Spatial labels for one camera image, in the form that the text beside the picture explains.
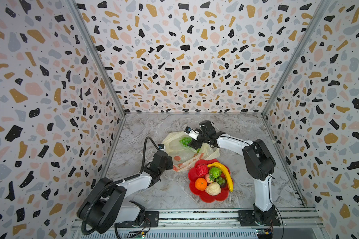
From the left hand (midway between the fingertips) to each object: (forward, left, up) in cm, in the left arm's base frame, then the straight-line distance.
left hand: (171, 157), depth 90 cm
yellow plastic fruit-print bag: (+3, -8, -5) cm, 10 cm away
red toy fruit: (-9, -18, +2) cm, 20 cm away
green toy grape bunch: (+13, -8, -1) cm, 15 cm away
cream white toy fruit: (-19, -23, +1) cm, 30 cm away
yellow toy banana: (-9, -31, 0) cm, 32 cm away
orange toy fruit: (-16, -17, -1) cm, 23 cm away
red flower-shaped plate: (-11, -13, -4) cm, 17 cm away
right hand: (+13, -12, +3) cm, 18 cm away
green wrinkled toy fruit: (-10, -25, +1) cm, 27 cm away
